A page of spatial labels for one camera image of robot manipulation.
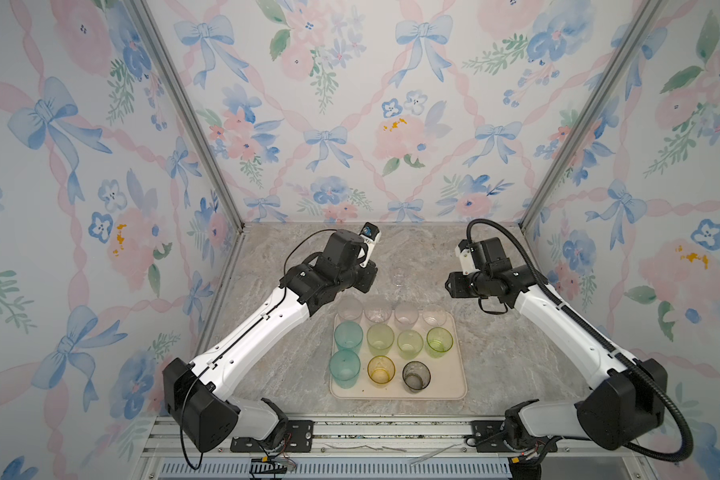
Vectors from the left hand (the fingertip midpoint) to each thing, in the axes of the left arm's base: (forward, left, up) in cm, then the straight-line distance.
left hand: (373, 261), depth 74 cm
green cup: (-9, -20, -25) cm, 34 cm away
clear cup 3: (+1, -2, -27) cm, 27 cm away
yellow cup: (-18, -3, -27) cm, 33 cm away
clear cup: (0, +7, -24) cm, 25 cm away
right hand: (+1, -22, -11) cm, 25 cm away
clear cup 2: (-1, -11, -26) cm, 28 cm away
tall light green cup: (-8, -3, -27) cm, 29 cm away
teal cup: (-9, +7, -22) cm, 25 cm away
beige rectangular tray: (-20, -21, -26) cm, 39 cm away
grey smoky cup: (-19, -13, -27) cm, 36 cm away
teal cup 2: (-17, +7, -26) cm, 32 cm away
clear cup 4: (-1, -20, -26) cm, 33 cm away
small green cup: (-10, -11, -26) cm, 30 cm away
